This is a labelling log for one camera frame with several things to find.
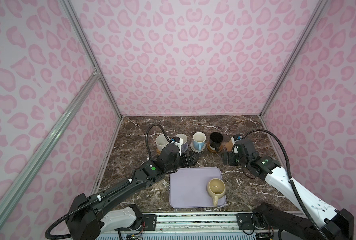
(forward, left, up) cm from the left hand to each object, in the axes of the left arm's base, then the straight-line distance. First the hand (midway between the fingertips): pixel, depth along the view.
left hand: (195, 155), depth 73 cm
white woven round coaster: (+17, -1, -21) cm, 27 cm away
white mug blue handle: (+20, -5, -15) cm, 25 cm away
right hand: (+3, -19, -5) cm, 19 cm away
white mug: (+18, +5, -20) cm, 27 cm away
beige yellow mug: (-10, -12, -21) cm, 26 cm away
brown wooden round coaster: (+14, -13, -19) cm, 27 cm away
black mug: (+16, -14, -12) cm, 25 cm away
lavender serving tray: (-9, +3, -20) cm, 23 cm away
